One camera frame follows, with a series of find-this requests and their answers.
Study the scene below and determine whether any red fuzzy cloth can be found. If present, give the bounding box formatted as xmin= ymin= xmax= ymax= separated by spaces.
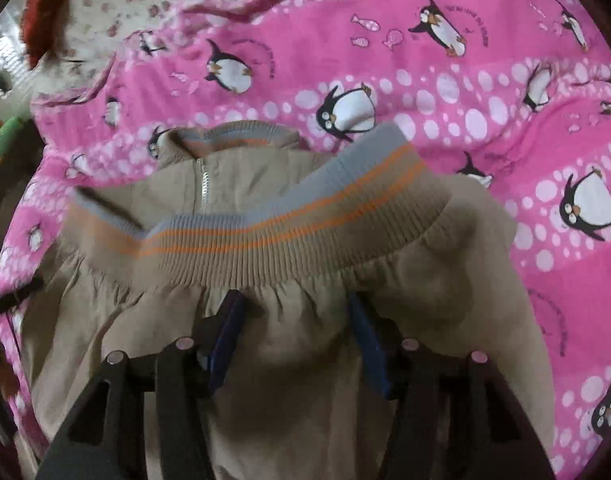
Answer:
xmin=20 ymin=0 xmax=89 ymax=70

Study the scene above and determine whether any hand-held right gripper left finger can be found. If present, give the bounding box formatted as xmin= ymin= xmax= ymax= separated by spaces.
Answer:
xmin=36 ymin=289 xmax=247 ymax=480

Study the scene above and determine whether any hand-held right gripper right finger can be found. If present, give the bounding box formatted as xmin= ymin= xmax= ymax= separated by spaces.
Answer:
xmin=348 ymin=291 xmax=556 ymax=480

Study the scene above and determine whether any beige zip jacket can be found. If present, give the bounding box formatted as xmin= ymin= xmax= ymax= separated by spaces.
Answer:
xmin=16 ymin=120 xmax=559 ymax=480

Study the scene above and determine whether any green object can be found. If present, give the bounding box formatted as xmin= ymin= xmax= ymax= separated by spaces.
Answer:
xmin=0 ymin=115 xmax=27 ymax=157

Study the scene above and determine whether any pink penguin print blanket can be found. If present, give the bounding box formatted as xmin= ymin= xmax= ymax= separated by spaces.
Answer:
xmin=0 ymin=0 xmax=611 ymax=480

